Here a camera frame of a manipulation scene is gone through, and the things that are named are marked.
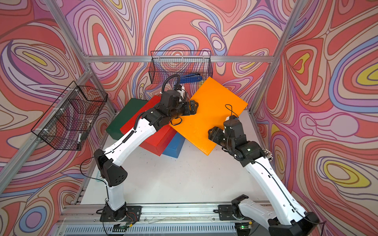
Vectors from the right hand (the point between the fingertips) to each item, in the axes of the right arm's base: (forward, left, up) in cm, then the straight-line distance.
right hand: (212, 137), depth 72 cm
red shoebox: (+1, +27, -4) cm, 28 cm away
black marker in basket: (+1, +66, 0) cm, 66 cm away
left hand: (+14, +7, +9) cm, 18 cm away
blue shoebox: (+4, +21, -15) cm, 26 cm away
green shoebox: (+31, +57, -14) cm, 67 cm away
